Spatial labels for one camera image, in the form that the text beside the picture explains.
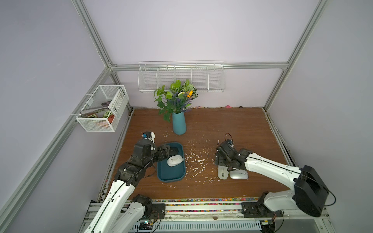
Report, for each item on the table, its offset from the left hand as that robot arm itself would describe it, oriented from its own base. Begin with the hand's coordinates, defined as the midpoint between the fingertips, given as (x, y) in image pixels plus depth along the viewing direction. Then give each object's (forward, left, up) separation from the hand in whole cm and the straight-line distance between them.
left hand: (164, 149), depth 74 cm
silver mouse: (-10, -41, -19) cm, 46 cm away
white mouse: (+2, -3, -18) cm, 18 cm away
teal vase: (+23, -7, -8) cm, 25 cm away
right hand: (-1, -31, -15) cm, 35 cm away
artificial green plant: (+25, -7, +11) cm, 28 cm away
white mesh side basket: (+19, +30, +13) cm, 37 cm away
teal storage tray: (-3, -2, -20) cm, 21 cm away
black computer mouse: (+9, -2, -19) cm, 21 cm away
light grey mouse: (-8, -32, -18) cm, 37 cm away
